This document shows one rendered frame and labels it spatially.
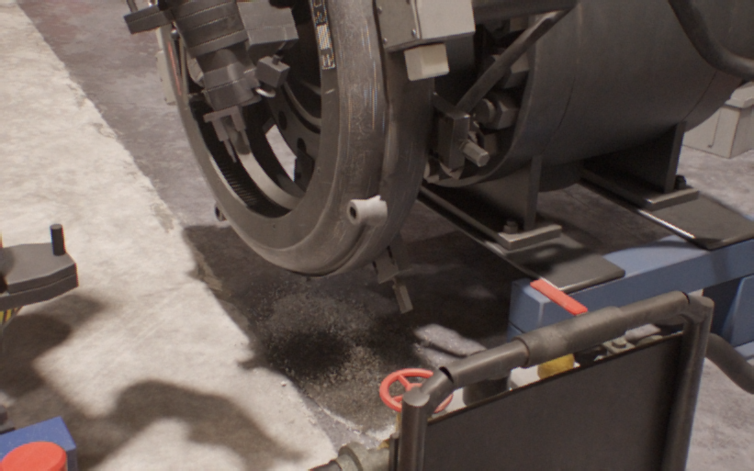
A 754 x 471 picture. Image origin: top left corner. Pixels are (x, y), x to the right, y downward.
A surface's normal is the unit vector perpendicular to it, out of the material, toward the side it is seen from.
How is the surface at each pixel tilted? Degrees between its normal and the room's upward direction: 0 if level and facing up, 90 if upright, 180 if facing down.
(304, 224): 90
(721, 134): 90
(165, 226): 0
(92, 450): 0
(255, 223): 90
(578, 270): 0
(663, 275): 90
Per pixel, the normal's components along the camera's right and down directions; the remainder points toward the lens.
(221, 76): -0.34, -0.01
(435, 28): 0.51, 0.03
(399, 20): -0.84, 0.22
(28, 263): 0.04, -0.89
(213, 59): -0.17, 0.49
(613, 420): 0.54, 0.40
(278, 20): 0.45, -0.24
